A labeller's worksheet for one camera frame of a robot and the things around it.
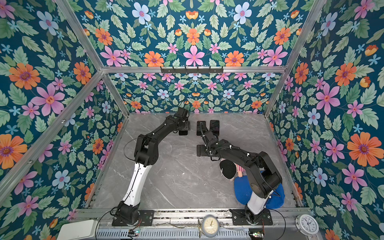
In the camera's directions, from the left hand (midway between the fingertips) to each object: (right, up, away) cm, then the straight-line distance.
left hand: (187, 122), depth 106 cm
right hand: (+11, -18, -15) cm, 26 cm away
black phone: (-2, -7, -5) cm, 9 cm away
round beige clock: (+15, -49, -38) cm, 64 cm away
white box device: (-44, -51, -39) cm, 78 cm away
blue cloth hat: (+34, -41, -22) cm, 58 cm away
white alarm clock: (+60, -49, -37) cm, 86 cm away
